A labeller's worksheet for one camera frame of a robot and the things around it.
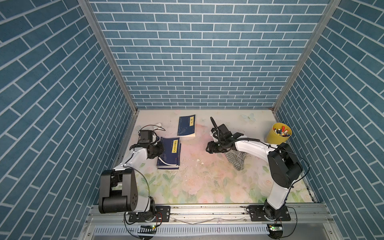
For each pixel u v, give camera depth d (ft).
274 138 2.99
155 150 2.60
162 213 2.39
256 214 2.40
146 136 2.37
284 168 1.60
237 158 2.98
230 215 2.47
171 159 2.91
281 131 3.10
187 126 3.55
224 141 2.32
